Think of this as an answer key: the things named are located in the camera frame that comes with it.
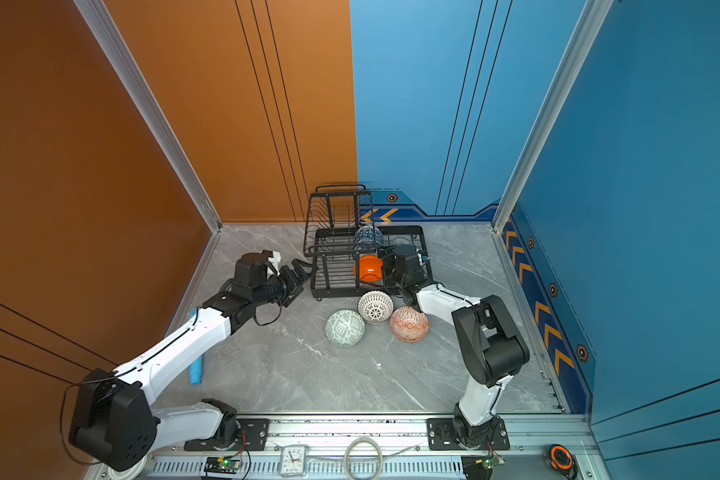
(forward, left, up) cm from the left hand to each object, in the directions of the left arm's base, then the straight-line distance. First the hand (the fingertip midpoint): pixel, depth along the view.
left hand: (314, 273), depth 81 cm
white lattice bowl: (0, -17, -17) cm, 24 cm away
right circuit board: (-40, -44, -19) cm, 62 cm away
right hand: (+12, -16, -5) cm, 21 cm away
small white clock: (-40, +2, -18) cm, 44 cm away
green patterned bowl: (-7, -7, -19) cm, 22 cm away
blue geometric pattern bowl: (+29, -15, -16) cm, 36 cm away
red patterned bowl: (-5, -27, -19) cm, 33 cm away
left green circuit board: (-41, +19, -21) cm, 50 cm away
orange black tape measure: (-40, -59, -16) cm, 73 cm away
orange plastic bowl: (+12, -15, -14) cm, 24 cm away
